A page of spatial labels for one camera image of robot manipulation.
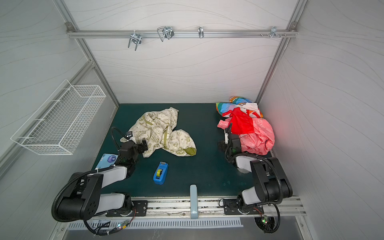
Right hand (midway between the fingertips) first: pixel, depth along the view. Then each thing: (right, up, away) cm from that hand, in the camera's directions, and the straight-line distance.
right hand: (231, 136), depth 95 cm
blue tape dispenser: (-42, -19, -15) cm, 49 cm away
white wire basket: (-87, +9, -28) cm, 91 cm away
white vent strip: (-68, -41, -23) cm, 82 cm away
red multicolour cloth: (+9, +16, +7) cm, 19 cm away
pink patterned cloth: (+17, -3, -4) cm, 18 cm away
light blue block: (-24, -31, -20) cm, 44 cm away
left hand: (-58, 0, -4) cm, 58 cm away
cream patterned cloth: (-47, +5, -4) cm, 47 cm away
